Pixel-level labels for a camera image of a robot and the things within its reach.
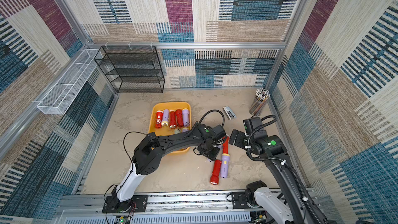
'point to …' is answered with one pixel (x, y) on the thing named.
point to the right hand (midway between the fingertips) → (240, 143)
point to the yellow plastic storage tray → (165, 131)
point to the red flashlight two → (172, 120)
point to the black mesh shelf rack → (132, 69)
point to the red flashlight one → (180, 120)
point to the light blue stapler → (229, 114)
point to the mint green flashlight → (177, 131)
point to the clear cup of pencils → (261, 97)
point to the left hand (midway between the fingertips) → (214, 158)
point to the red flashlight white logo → (158, 119)
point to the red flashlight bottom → (214, 180)
